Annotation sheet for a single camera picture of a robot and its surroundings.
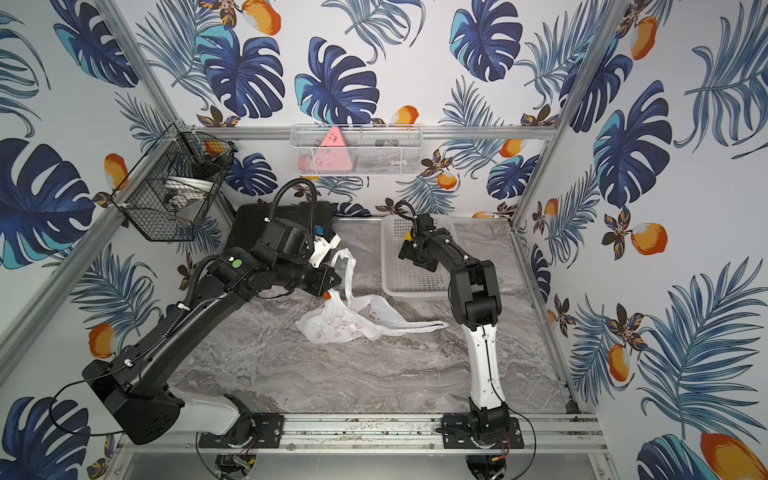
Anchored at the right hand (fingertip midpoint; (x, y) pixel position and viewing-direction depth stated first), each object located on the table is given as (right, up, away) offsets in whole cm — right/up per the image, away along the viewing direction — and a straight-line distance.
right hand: (413, 258), depth 107 cm
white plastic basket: (-4, -7, -4) cm, 9 cm away
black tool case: (-65, +14, +10) cm, 67 cm away
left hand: (-21, -3, -38) cm, 43 cm away
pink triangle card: (-26, +32, -17) cm, 44 cm away
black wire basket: (-67, +20, -28) cm, 75 cm away
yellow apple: (-2, +8, +5) cm, 10 cm away
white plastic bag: (-21, -14, -34) cm, 42 cm away
